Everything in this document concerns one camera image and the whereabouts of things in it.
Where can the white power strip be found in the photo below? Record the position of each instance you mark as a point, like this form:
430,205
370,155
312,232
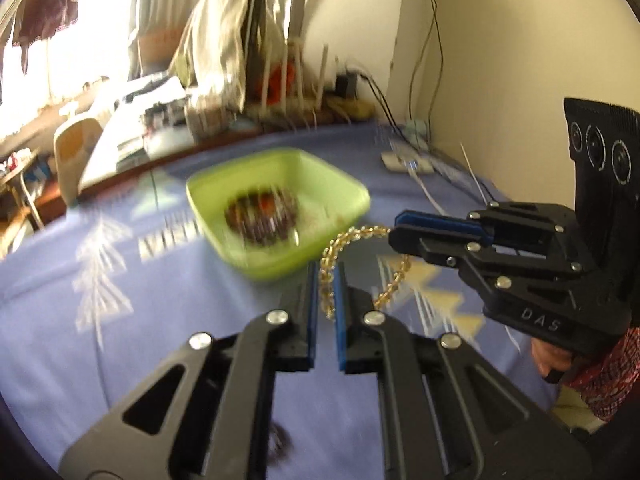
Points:
400,162

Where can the window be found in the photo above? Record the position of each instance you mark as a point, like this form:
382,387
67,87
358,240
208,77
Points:
65,80

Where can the blue printed blanket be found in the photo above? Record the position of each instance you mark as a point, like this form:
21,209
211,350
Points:
150,340

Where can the cardboard box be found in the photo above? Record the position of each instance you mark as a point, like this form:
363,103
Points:
160,46

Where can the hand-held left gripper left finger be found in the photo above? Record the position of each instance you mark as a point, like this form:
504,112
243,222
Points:
312,320

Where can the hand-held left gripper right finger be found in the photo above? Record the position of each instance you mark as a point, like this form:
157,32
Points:
341,320

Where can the light green power strip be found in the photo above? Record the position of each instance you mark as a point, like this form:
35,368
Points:
416,132

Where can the green plastic basin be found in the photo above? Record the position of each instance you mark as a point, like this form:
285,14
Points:
280,262

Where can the black power adapter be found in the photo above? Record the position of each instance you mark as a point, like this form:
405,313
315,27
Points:
347,84

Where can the red cloth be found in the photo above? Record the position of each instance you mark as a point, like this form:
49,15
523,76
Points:
277,85

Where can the person's right hand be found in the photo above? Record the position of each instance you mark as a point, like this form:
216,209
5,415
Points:
545,358

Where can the wooden desk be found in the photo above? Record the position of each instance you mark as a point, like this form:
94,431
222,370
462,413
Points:
60,206

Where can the white slatted rack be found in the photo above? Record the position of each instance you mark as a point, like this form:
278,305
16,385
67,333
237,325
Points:
297,85

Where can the beige chair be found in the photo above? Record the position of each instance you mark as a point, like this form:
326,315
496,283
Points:
77,152

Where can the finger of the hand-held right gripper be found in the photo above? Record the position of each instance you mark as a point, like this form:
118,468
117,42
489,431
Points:
435,247
435,221

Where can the clear plastic bag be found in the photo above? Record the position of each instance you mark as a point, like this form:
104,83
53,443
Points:
207,112

